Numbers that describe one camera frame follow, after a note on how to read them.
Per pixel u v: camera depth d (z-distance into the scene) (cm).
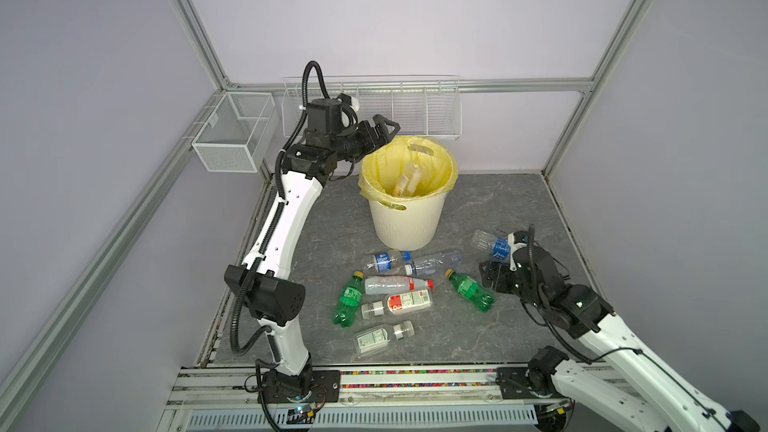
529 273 54
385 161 94
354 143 63
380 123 64
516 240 67
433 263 94
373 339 76
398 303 81
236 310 40
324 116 53
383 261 91
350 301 83
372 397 73
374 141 63
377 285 85
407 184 84
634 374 44
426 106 105
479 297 83
